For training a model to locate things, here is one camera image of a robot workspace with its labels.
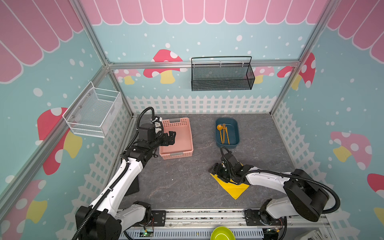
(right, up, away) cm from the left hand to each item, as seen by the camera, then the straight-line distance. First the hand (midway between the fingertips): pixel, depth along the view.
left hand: (168, 135), depth 79 cm
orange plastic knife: (+37, -1, +27) cm, 46 cm away
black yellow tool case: (-20, -30, +4) cm, 36 cm away
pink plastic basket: (+6, -9, +20) cm, 22 cm away
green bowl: (+27, -45, -10) cm, 54 cm away
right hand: (+23, -22, +7) cm, 33 cm away
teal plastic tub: (+42, +5, +32) cm, 53 cm away
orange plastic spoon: (+32, +4, +31) cm, 45 cm away
